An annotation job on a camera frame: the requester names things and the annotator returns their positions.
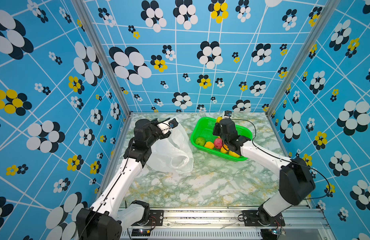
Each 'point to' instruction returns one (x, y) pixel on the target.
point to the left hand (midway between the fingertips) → (166, 116)
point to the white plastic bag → (174, 154)
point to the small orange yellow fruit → (209, 144)
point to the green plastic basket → (203, 127)
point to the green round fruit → (200, 141)
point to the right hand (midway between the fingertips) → (217, 124)
